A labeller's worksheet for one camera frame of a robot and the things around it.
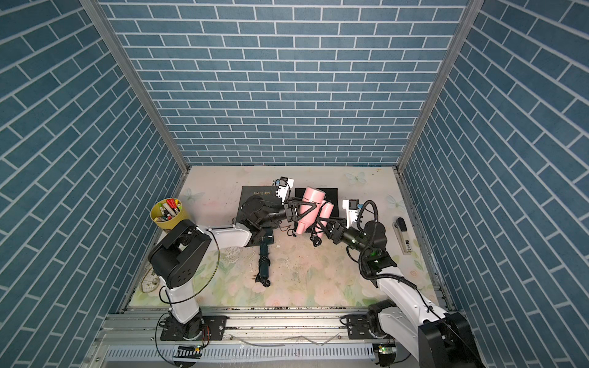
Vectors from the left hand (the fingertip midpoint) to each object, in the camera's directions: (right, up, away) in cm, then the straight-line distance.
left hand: (319, 211), depth 74 cm
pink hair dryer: (-2, 0, -2) cm, 2 cm away
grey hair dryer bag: (-22, +5, +34) cm, 41 cm away
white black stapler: (+34, -10, +19) cm, 41 cm away
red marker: (-57, +2, +14) cm, 59 cm away
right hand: (+1, -4, +1) cm, 4 cm away
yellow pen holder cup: (-59, -2, +14) cm, 60 cm away
